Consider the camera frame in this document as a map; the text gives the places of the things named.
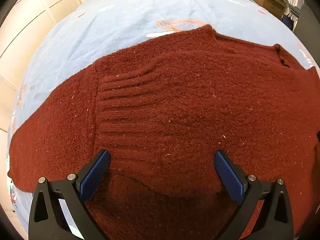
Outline dark red knit sweater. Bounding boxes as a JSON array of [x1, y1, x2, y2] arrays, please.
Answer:
[[8, 25, 319, 239]]

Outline grey chair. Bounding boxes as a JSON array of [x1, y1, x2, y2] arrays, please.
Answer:
[[293, 4, 319, 51]]

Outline dark blue bag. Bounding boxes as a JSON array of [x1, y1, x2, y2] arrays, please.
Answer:
[[281, 14, 294, 31]]

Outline blue dinosaur print bedsheet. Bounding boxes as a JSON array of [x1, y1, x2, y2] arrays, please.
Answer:
[[8, 0, 319, 239]]

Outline cream wardrobe doors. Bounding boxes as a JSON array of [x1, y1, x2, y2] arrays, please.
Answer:
[[0, 0, 99, 230]]

